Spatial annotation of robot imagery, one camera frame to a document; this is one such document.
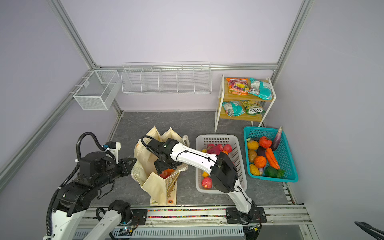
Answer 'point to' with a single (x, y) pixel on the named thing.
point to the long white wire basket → (166, 77)
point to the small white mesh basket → (99, 91)
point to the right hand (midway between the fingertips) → (166, 168)
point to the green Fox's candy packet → (252, 107)
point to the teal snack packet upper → (261, 88)
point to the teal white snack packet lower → (233, 108)
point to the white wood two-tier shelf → (244, 108)
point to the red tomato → (264, 142)
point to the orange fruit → (168, 171)
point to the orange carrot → (272, 159)
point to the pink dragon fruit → (212, 149)
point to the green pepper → (272, 171)
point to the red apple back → (227, 147)
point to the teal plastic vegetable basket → (282, 153)
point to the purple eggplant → (276, 140)
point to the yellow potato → (252, 144)
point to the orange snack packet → (238, 86)
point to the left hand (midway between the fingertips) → (136, 162)
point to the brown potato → (252, 155)
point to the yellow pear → (205, 174)
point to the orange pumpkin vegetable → (260, 161)
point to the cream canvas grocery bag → (163, 191)
